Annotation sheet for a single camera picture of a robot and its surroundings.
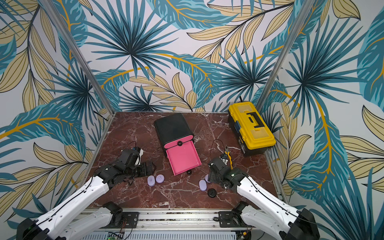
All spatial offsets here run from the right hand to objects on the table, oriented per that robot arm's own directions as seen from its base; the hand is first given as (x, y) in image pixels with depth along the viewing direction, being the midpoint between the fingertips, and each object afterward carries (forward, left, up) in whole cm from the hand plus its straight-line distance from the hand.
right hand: (214, 175), depth 80 cm
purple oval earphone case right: (-3, +6, -6) cm, 9 cm away
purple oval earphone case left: (0, +35, -5) cm, 35 cm away
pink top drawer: (+17, +19, +8) cm, 27 cm away
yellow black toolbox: (+21, -24, +9) cm, 33 cm away
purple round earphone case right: (+1, +4, -7) cm, 8 cm away
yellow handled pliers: (+18, -11, -7) cm, 23 cm away
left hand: (+2, +35, +3) cm, 35 cm away
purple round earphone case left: (+2, +30, -6) cm, 31 cm away
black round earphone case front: (-7, +1, -6) cm, 9 cm away
